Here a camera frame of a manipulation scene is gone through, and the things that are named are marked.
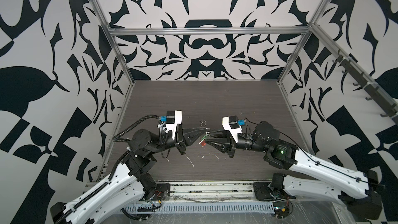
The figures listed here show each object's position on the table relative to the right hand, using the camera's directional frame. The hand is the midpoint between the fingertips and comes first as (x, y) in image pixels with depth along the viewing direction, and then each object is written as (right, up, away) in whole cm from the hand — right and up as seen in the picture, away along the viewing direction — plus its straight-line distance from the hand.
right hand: (208, 137), depth 54 cm
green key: (-2, 0, +1) cm, 2 cm away
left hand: (-1, +4, -4) cm, 5 cm away
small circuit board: (+34, -37, +18) cm, 53 cm away
